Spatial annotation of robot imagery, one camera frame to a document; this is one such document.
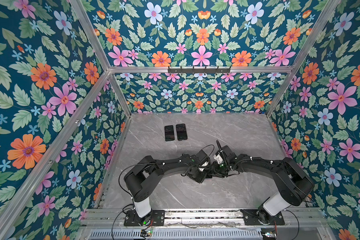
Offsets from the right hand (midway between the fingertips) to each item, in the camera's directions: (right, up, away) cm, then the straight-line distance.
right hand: (208, 173), depth 87 cm
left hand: (-2, -3, -3) cm, 5 cm away
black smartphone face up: (-17, +23, +22) cm, 36 cm away
